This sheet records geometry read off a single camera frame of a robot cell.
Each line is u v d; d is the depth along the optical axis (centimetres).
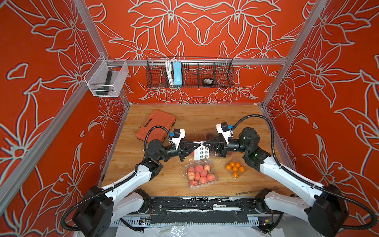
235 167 83
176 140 59
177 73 90
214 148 62
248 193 77
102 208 40
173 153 61
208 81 96
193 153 68
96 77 79
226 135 58
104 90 79
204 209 73
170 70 89
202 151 68
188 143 64
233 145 60
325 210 38
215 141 61
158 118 106
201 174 81
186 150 62
